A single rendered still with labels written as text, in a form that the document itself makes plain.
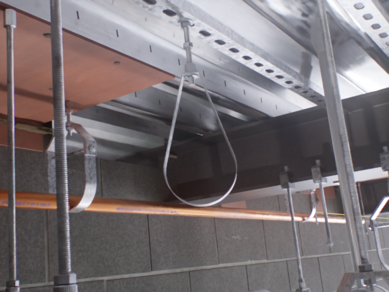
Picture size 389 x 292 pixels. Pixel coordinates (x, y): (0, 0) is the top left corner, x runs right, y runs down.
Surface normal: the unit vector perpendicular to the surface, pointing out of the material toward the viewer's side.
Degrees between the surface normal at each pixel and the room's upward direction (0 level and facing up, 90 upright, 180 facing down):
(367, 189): 90
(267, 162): 90
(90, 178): 90
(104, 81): 180
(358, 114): 90
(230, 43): 180
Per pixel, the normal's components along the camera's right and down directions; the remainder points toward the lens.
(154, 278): 0.81, -0.22
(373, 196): -0.58, -0.15
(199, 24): 0.09, 0.97
